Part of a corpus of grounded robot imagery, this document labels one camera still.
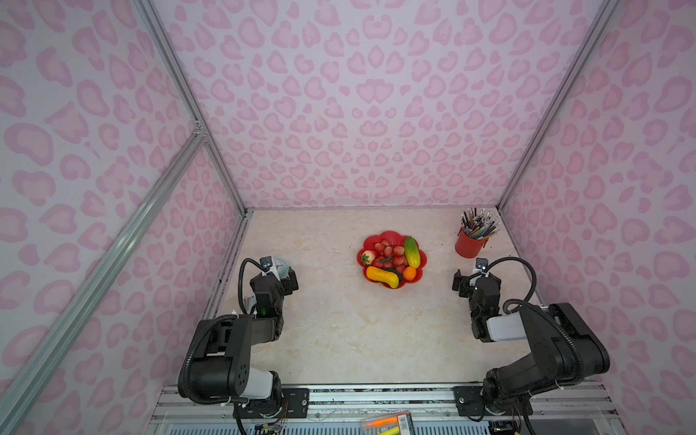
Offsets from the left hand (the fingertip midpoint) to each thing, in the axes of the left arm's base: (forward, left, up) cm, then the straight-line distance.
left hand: (277, 266), depth 91 cm
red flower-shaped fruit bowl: (+15, -43, -7) cm, 46 cm away
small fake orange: (0, -45, -6) cm, 46 cm away
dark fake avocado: (-1, -41, -5) cm, 41 cm away
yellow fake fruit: (-4, -37, -2) cm, 37 cm away
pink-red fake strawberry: (+5, -31, -4) cm, 32 cm away
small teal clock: (+5, +1, -8) cm, 9 cm away
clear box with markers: (-43, -35, -8) cm, 57 cm away
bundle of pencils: (+9, -68, +8) cm, 69 cm away
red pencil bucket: (+10, -68, -5) cm, 69 cm away
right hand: (-2, -67, -3) cm, 67 cm away
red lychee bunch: (+6, -39, -4) cm, 39 cm away
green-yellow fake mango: (+7, -47, -3) cm, 48 cm away
